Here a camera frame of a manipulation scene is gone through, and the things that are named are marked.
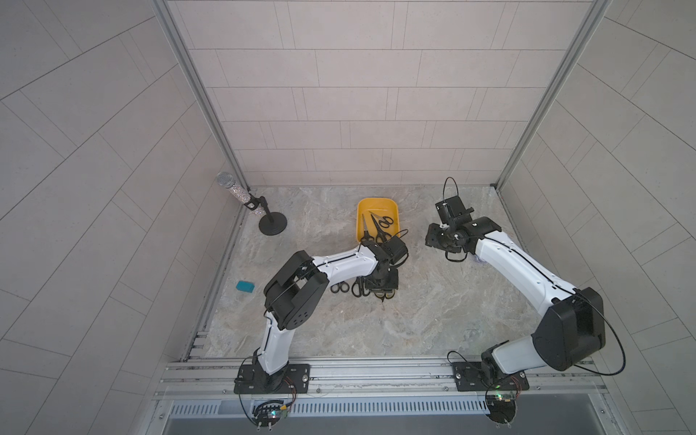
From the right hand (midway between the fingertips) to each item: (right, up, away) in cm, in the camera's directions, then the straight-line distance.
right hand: (428, 237), depth 85 cm
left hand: (-10, -18, +3) cm, 21 cm away
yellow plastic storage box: (-15, +5, +20) cm, 26 cm away
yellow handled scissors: (-14, -18, -1) cm, 23 cm away
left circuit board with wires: (-45, -43, -16) cm, 65 cm away
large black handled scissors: (-14, -2, +16) cm, 21 cm away
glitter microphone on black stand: (-56, +3, +17) cm, 59 cm away
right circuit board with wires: (+14, -42, -17) cm, 47 cm away
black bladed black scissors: (-22, -17, +3) cm, 28 cm away
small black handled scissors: (-28, -17, +4) cm, 33 cm away
